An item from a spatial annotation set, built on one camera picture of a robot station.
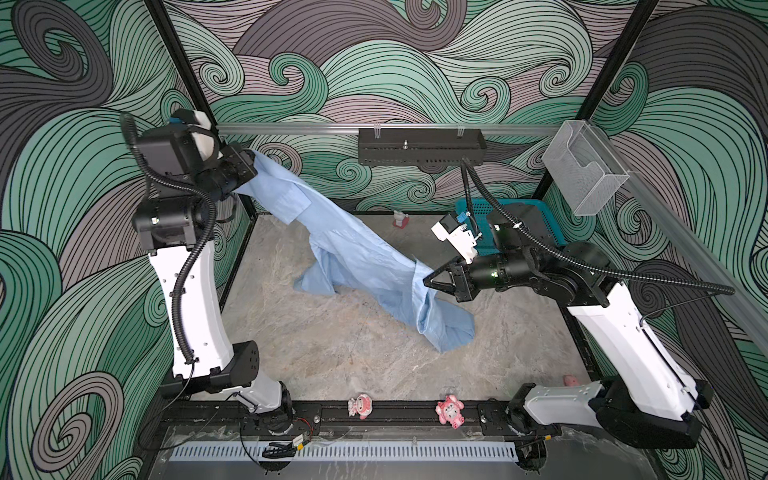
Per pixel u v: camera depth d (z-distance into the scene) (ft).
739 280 1.75
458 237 1.62
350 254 2.17
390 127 3.12
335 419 2.44
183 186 1.25
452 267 1.66
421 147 3.12
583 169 2.66
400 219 3.64
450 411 2.35
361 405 2.39
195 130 1.35
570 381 2.61
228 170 1.60
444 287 1.74
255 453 2.27
